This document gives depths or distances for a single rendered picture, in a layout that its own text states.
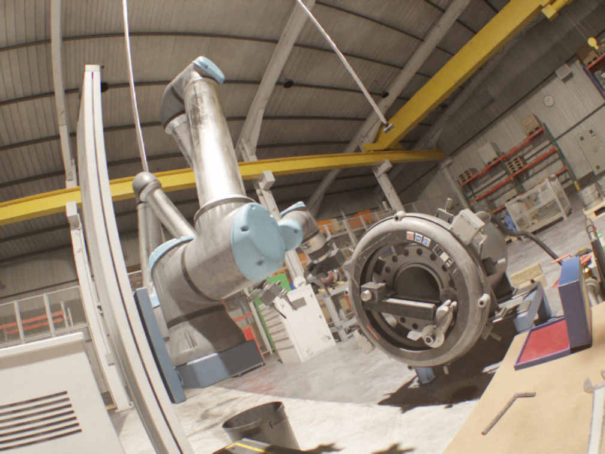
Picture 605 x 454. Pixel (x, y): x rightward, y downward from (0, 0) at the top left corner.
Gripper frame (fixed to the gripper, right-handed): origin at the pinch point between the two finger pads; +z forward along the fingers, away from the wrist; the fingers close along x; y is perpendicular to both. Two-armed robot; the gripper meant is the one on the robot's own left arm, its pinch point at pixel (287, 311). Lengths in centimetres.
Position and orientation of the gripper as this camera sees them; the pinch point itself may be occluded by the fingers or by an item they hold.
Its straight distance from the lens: 141.0
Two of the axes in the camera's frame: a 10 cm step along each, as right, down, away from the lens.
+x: -4.0, 5.2, 7.6
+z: 7.2, 6.8, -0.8
